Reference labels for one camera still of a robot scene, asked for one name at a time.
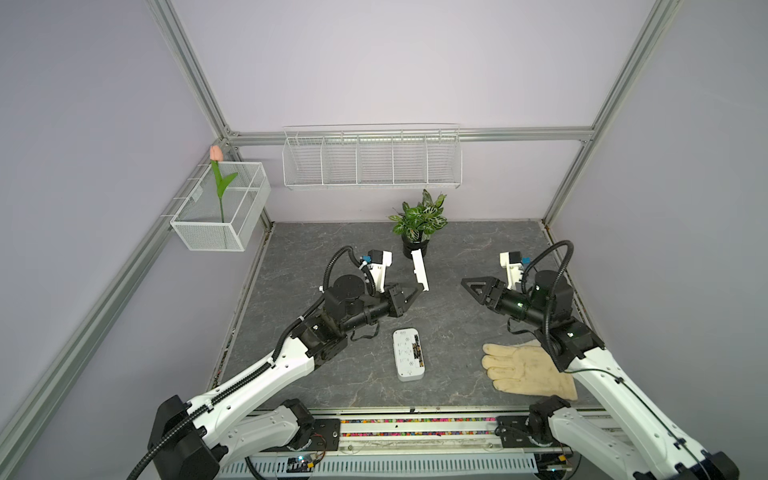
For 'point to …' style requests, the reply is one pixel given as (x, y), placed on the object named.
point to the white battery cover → (419, 269)
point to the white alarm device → (408, 367)
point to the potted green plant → (416, 224)
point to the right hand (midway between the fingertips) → (465, 283)
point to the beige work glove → (527, 370)
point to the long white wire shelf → (372, 156)
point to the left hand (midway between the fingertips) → (425, 291)
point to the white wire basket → (219, 214)
